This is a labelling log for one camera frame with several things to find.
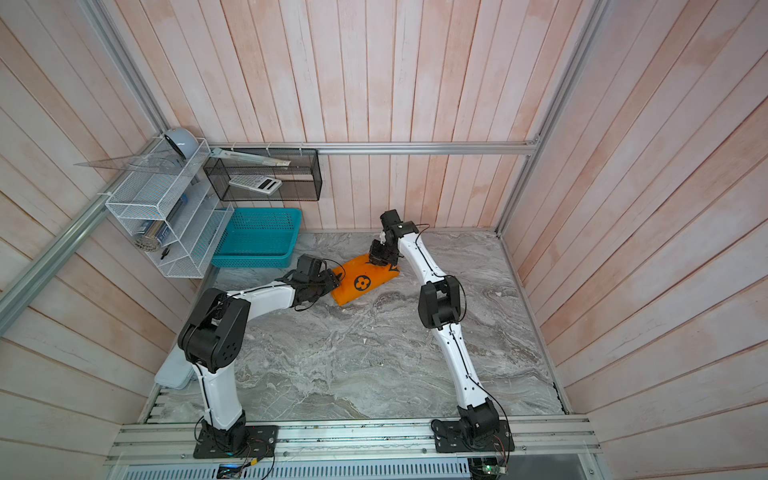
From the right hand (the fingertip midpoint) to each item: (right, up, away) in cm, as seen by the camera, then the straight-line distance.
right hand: (370, 259), depth 106 cm
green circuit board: (+31, -50, -36) cm, 69 cm away
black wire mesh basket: (-37, +26, -8) cm, 46 cm away
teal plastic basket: (-45, +9, +12) cm, 48 cm away
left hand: (-12, -9, -5) cm, 16 cm away
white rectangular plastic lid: (-56, -32, -21) cm, 68 cm away
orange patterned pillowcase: (-4, -6, -9) cm, 11 cm away
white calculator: (-37, +26, -8) cm, 46 cm away
